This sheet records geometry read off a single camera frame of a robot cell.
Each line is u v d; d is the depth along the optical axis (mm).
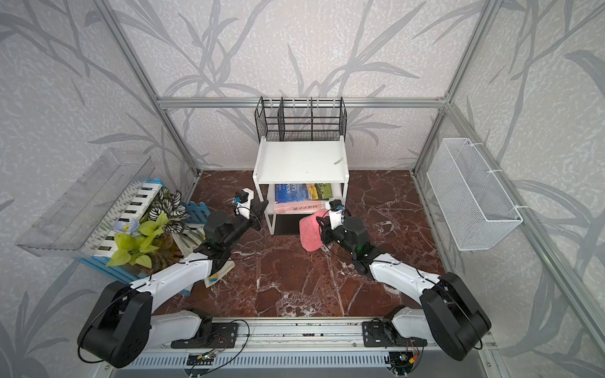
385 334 662
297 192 841
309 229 845
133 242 707
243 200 678
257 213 759
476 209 616
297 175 730
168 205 744
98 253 601
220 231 631
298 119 1036
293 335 753
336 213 706
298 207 825
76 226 642
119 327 408
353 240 633
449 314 416
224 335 735
